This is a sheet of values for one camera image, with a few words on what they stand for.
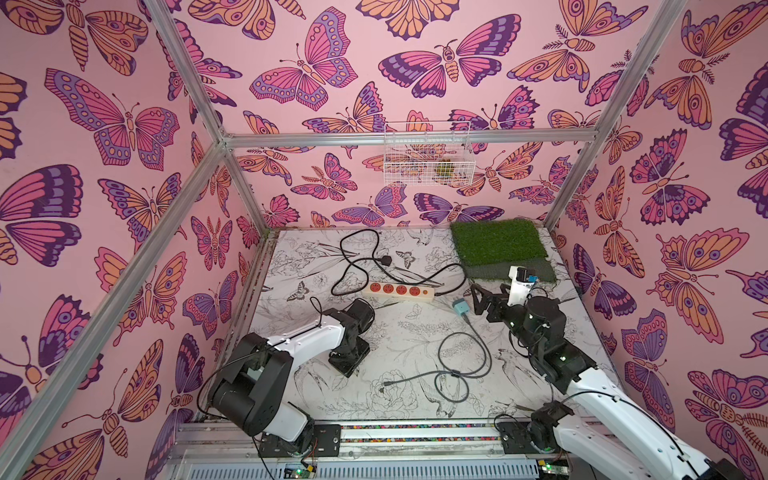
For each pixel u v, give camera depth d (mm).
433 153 963
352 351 735
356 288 1017
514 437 731
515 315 661
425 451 729
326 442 735
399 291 999
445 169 947
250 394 432
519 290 658
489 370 852
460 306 947
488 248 1116
